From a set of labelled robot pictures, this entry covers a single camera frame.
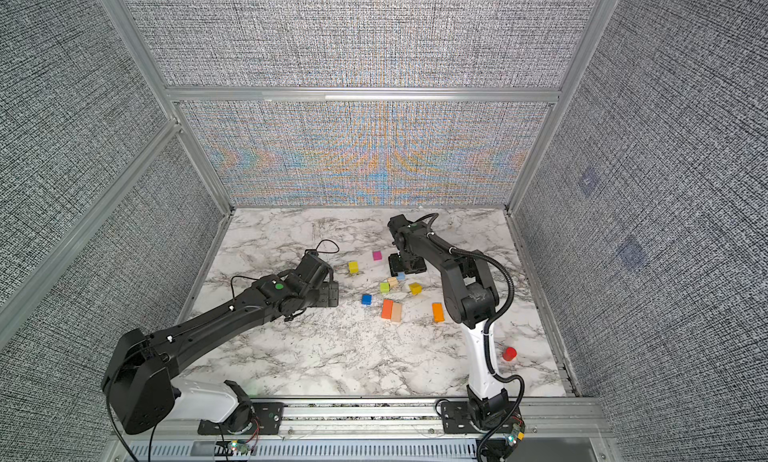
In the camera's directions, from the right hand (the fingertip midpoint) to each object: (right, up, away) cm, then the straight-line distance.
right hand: (406, 270), depth 101 cm
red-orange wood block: (-7, -11, -8) cm, 15 cm away
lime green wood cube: (-7, -5, -3) cm, 10 cm away
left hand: (-24, -4, -17) cm, 30 cm away
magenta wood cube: (-10, +5, +5) cm, 12 cm away
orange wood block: (+9, -11, -8) cm, 17 cm away
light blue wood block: (-2, -1, -8) cm, 8 cm away
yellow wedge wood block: (+2, -5, -5) cm, 7 cm away
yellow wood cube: (-18, +1, +2) cm, 18 cm away
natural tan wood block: (-4, -12, -9) cm, 16 cm away
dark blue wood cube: (-13, -9, -6) cm, 17 cm away
